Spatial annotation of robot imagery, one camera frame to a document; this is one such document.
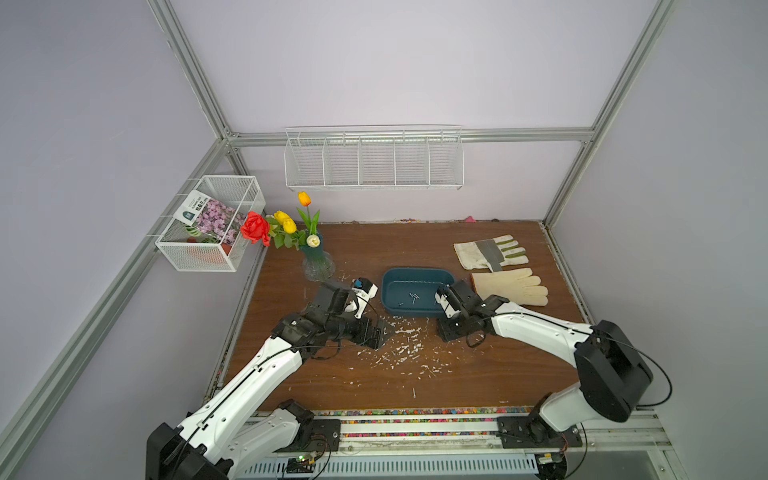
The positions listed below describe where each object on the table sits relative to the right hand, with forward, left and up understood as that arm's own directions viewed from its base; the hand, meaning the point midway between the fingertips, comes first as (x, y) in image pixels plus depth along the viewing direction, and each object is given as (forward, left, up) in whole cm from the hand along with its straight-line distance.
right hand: (442, 326), depth 88 cm
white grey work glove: (+30, -23, -3) cm, 38 cm away
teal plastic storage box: (+18, +13, -3) cm, 23 cm away
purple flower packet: (+15, +60, +31) cm, 69 cm away
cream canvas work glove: (+15, -28, -2) cm, 32 cm away
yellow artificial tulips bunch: (+17, +43, +25) cm, 53 cm away
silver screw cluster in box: (+13, +8, -4) cm, 15 cm away
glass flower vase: (+21, +40, +3) cm, 46 cm away
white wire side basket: (+9, +66, +25) cm, 71 cm away
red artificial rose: (+10, +46, +32) cm, 58 cm away
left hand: (-6, +18, +13) cm, 23 cm away
